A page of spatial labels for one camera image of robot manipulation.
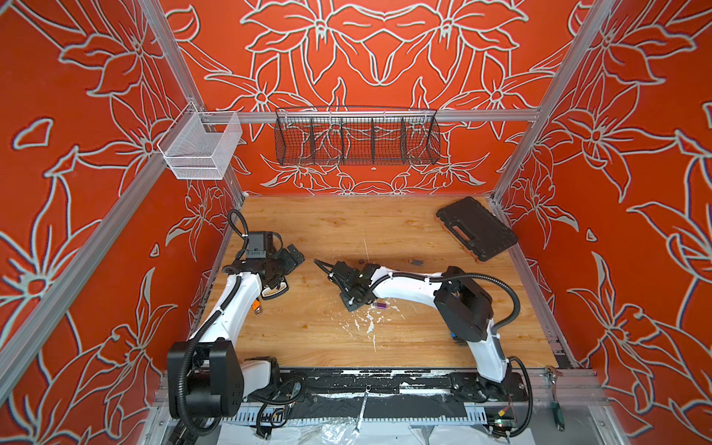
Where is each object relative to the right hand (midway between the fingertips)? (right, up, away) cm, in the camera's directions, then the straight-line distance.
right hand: (350, 296), depth 90 cm
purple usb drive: (+10, -2, -2) cm, 11 cm away
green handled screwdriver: (+53, -23, -21) cm, 62 cm away
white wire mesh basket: (-53, +52, +5) cm, 75 cm away
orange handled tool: (-30, -3, -3) cm, 31 cm away
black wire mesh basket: (+2, +55, +8) cm, 56 cm away
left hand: (-18, +13, -4) cm, 22 cm away
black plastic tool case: (+49, +21, +12) cm, 55 cm away
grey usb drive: (+24, +10, +9) cm, 28 cm away
